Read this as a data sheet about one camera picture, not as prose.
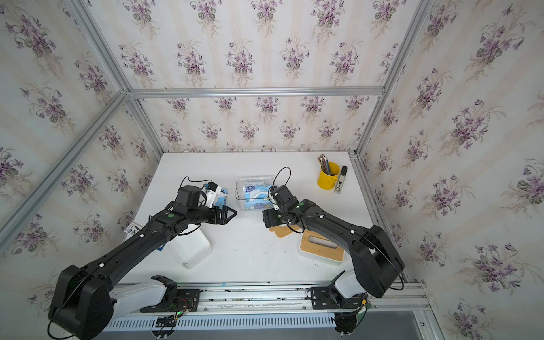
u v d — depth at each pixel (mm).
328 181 1008
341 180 1043
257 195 905
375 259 424
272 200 693
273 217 751
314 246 833
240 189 988
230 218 751
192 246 846
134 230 889
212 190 736
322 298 718
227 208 729
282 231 901
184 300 723
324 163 974
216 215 707
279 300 748
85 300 386
